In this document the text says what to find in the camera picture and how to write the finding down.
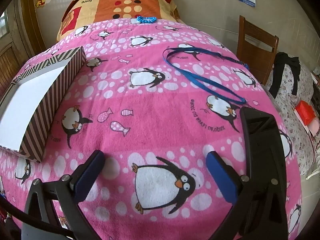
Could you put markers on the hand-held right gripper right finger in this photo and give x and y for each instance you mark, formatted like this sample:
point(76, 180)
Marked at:
point(221, 177)

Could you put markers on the red box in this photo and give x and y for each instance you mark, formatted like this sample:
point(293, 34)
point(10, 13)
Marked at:
point(306, 111)

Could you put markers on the pink penguin print blanket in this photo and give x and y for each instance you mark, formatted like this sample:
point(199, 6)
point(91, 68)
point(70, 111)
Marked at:
point(155, 105)

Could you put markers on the striped cardboard box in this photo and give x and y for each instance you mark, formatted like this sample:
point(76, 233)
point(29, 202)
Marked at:
point(47, 100)

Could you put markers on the pink box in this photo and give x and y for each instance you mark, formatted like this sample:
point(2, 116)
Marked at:
point(314, 128)

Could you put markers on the wooden door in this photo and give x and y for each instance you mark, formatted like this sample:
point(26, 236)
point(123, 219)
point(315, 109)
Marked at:
point(10, 62)

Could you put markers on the wooden chair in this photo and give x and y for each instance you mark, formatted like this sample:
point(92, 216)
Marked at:
point(257, 28)

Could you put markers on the floral bedding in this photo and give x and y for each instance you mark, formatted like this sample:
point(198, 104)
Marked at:
point(297, 130)

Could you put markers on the patchwork quilt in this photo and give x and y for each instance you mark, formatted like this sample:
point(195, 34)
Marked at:
point(112, 0)

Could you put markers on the black cloth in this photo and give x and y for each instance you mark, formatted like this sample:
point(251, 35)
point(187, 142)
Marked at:
point(285, 60)

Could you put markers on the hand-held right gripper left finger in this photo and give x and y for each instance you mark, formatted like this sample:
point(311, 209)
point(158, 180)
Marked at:
point(87, 177)

